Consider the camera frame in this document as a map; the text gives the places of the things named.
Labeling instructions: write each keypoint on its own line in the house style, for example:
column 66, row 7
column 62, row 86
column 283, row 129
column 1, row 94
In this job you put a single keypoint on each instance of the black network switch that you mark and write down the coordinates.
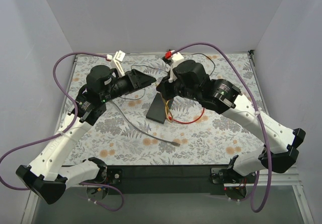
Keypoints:
column 157, row 110

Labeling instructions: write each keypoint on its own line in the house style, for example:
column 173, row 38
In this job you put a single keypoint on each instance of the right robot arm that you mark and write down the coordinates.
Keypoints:
column 190, row 80

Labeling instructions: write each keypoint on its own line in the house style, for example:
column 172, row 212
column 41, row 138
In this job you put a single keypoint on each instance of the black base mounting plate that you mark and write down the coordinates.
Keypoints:
column 174, row 179

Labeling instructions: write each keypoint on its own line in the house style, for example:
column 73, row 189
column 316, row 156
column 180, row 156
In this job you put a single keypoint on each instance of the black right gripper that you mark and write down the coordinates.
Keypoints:
column 167, row 90

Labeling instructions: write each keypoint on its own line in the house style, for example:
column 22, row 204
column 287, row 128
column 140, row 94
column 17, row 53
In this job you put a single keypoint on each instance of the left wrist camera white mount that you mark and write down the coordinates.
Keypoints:
column 116, row 61

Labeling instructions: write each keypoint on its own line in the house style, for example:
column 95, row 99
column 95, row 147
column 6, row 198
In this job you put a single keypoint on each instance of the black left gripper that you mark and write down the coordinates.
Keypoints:
column 132, row 79

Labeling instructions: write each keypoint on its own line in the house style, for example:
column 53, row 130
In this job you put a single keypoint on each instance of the floral patterned table mat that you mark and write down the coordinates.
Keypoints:
column 212, row 139

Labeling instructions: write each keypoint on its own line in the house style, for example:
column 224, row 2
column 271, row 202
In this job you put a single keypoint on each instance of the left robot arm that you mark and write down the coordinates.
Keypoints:
column 45, row 175

